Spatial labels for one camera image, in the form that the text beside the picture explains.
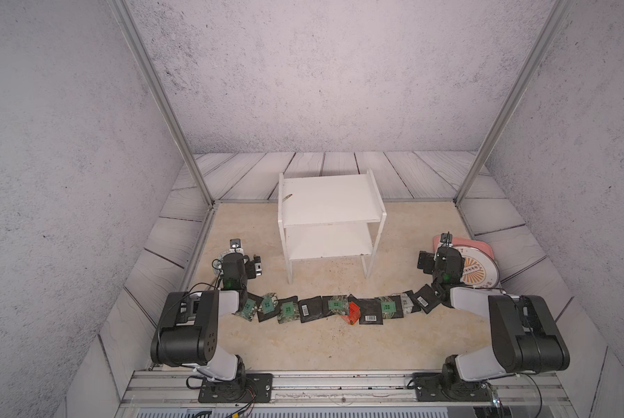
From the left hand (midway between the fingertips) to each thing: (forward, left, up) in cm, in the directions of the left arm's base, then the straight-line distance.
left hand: (245, 256), depth 95 cm
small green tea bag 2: (-18, -50, -5) cm, 54 cm away
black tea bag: (-19, -43, -5) cm, 47 cm away
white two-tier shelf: (-6, -30, +27) cm, 41 cm away
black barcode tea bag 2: (-16, -63, -4) cm, 65 cm away
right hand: (-2, -69, +3) cm, 69 cm away
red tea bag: (-20, -38, -6) cm, 43 cm away
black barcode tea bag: (-17, -23, -7) cm, 30 cm away
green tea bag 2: (-18, -16, -6) cm, 25 cm away
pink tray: (+8, -87, -5) cm, 87 cm away
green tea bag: (-16, -9, -6) cm, 20 cm away
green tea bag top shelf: (-16, -33, -6) cm, 37 cm away
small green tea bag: (-17, -3, -6) cm, 19 cm away
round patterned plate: (-5, -85, -4) cm, 85 cm away
